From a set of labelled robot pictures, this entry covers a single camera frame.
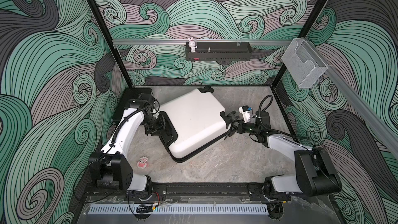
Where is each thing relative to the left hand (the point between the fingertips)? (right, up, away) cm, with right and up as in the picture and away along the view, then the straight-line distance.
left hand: (165, 130), depth 77 cm
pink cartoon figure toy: (-12, -18, +2) cm, 22 cm away
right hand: (+35, +2, +10) cm, 37 cm away
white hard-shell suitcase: (+15, +4, -2) cm, 16 cm away
